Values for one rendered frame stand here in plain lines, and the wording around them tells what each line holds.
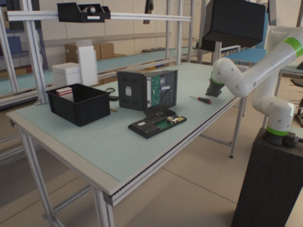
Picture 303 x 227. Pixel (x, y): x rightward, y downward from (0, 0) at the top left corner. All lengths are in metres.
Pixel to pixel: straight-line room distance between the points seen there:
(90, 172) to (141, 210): 1.22
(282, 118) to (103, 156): 0.99
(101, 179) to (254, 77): 0.82
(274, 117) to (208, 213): 1.00
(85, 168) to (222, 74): 0.76
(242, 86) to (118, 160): 0.66
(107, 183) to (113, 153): 0.16
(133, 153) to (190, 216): 1.19
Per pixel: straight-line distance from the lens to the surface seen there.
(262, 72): 1.11
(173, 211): 1.89
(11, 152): 2.34
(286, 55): 1.18
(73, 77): 1.29
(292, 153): 1.35
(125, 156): 0.76
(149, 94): 1.04
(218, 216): 1.92
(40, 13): 1.29
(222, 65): 1.08
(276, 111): 1.32
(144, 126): 0.90
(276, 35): 1.36
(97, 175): 0.70
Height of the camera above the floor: 1.44
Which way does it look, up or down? 24 degrees down
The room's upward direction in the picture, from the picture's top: straight up
